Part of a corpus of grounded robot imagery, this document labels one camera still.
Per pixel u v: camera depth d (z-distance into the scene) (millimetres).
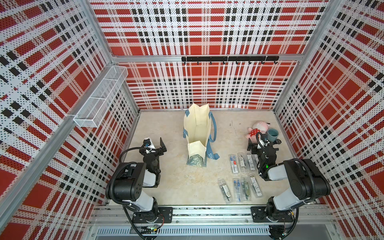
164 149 841
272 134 1009
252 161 908
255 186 818
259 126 1022
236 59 884
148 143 743
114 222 722
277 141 1003
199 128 1072
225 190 802
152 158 690
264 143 770
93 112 924
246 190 804
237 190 819
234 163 906
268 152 692
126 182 455
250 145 842
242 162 906
